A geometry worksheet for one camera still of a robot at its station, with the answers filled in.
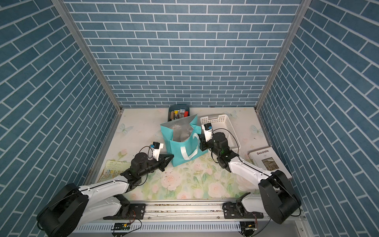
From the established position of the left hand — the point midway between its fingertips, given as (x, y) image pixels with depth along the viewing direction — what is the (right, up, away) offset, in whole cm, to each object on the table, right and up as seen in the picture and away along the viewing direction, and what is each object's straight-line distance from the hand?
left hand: (176, 158), depth 80 cm
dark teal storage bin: (-5, +32, +40) cm, 52 cm away
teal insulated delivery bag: (+2, +9, +18) cm, 20 cm away
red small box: (+3, +26, +34) cm, 43 cm away
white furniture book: (+54, -3, +9) cm, 54 cm away
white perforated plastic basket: (+31, +17, +29) cm, 46 cm away
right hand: (+13, +12, +4) cm, 18 cm away
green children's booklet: (-39, -9, +8) cm, 41 cm away
